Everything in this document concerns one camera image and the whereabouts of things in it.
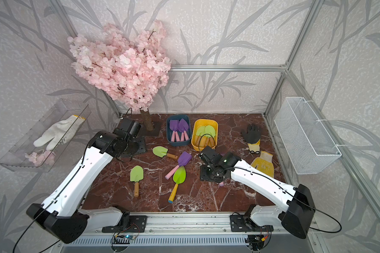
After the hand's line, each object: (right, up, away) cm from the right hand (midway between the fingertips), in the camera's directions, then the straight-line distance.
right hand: (202, 177), depth 75 cm
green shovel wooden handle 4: (-37, -3, +14) cm, 40 cm away
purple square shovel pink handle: (-11, +5, +21) cm, 24 cm away
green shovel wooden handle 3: (-25, +8, +24) cm, 36 cm away
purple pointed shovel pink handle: (-11, +21, +32) cm, 40 cm away
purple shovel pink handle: (-20, +25, +36) cm, 48 cm away
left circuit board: (-33, -26, -5) cm, 42 cm away
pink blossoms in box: (-62, +13, -16) cm, 65 cm away
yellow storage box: (-3, +28, +33) cm, 43 cm away
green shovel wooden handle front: (-1, +21, +34) cm, 40 cm away
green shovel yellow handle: (-13, -5, +13) cm, 19 cm away
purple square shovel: (-16, +18, +30) cm, 38 cm away
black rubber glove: (+34, +20, +32) cm, 51 cm away
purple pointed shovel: (-14, +27, +36) cm, 47 cm away
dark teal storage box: (-10, +30, +35) cm, 47 cm away
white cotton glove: (-62, +22, -7) cm, 66 cm away
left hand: (-27, +14, -2) cm, 31 cm away
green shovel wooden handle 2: (+3, +18, +30) cm, 35 cm away
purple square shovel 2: (+11, -7, +10) cm, 17 cm away
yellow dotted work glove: (+38, +2, +18) cm, 42 cm away
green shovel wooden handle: (+6, +20, +33) cm, 39 cm away
